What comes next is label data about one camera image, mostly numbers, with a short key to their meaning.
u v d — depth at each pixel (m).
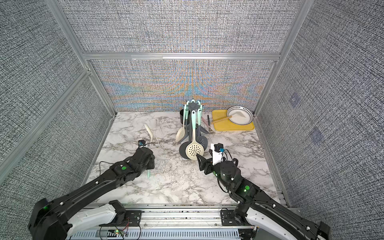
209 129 1.10
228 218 0.73
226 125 1.13
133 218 0.73
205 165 0.62
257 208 0.50
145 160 0.62
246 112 1.17
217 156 0.60
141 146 0.70
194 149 0.83
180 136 0.91
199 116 0.69
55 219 0.39
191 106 0.69
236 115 1.15
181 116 1.09
